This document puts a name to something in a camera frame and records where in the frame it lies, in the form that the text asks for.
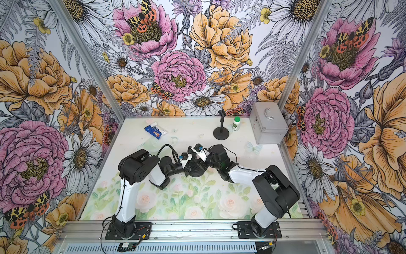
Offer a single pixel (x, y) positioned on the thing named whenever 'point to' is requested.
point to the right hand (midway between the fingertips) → (195, 157)
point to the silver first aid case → (268, 123)
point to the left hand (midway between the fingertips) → (200, 163)
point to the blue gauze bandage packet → (155, 130)
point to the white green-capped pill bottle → (236, 124)
